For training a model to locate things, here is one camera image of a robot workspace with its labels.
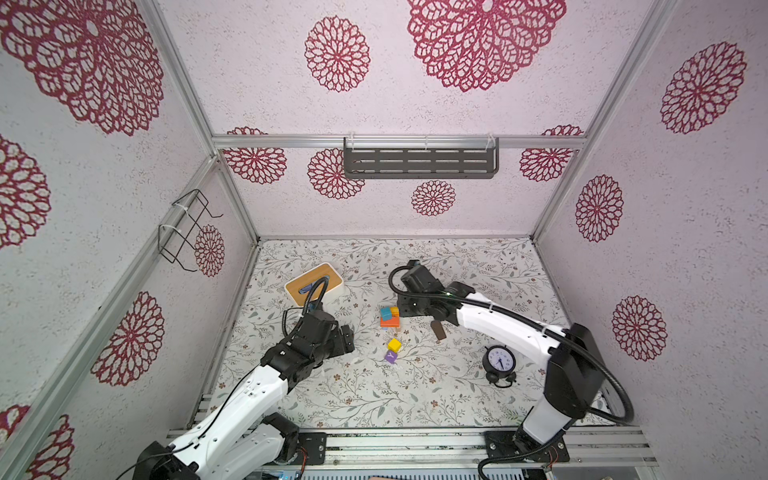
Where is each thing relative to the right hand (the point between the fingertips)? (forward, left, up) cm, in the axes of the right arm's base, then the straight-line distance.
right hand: (402, 298), depth 85 cm
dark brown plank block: (-1, -12, -15) cm, 19 cm away
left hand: (-11, +17, -5) cm, 21 cm away
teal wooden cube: (+1, +5, -9) cm, 10 cm away
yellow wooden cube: (-8, +2, -13) cm, 16 cm away
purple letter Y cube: (-12, +3, -14) cm, 18 cm away
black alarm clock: (-13, -28, -13) cm, 34 cm away
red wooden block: (-1, +3, -11) cm, 12 cm away
